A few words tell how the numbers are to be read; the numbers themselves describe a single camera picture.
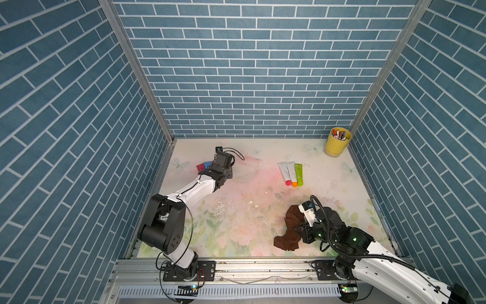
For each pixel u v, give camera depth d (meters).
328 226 0.59
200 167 1.05
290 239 0.77
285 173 1.02
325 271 0.74
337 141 1.03
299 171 1.04
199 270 0.72
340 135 1.08
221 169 0.71
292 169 1.05
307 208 0.71
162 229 0.44
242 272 0.75
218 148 0.81
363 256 0.53
